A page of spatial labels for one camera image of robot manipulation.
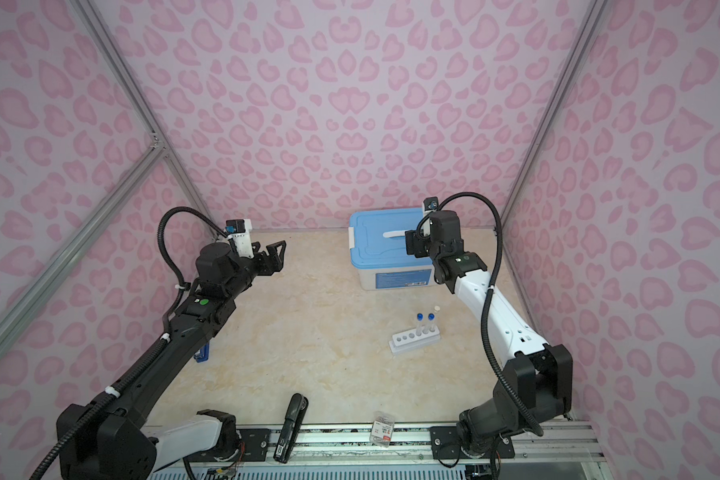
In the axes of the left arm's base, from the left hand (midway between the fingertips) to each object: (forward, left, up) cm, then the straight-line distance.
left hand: (274, 237), depth 76 cm
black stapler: (-38, -4, -28) cm, 47 cm away
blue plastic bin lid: (+12, -28, -14) cm, 34 cm away
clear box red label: (-39, -26, -29) cm, 55 cm away
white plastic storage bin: (+3, -34, -23) cm, 41 cm away
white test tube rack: (-17, -35, -26) cm, 47 cm away
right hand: (+5, -40, -3) cm, 40 cm away
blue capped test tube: (-16, -37, -15) cm, 43 cm away
